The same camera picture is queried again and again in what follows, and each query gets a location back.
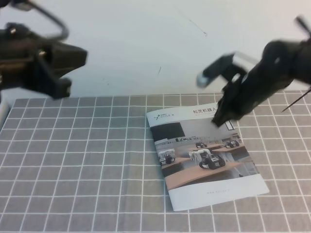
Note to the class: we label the grey checked tablecloth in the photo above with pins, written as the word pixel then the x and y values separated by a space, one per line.
pixel 88 165

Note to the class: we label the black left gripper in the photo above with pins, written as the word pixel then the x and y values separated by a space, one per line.
pixel 33 62

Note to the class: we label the white robot catalogue book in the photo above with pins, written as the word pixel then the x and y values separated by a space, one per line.
pixel 202 164

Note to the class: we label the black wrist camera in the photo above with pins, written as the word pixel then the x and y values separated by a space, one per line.
pixel 216 69

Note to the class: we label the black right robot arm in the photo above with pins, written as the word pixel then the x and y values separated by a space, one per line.
pixel 281 63

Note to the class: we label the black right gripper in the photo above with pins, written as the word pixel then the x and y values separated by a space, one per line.
pixel 281 63

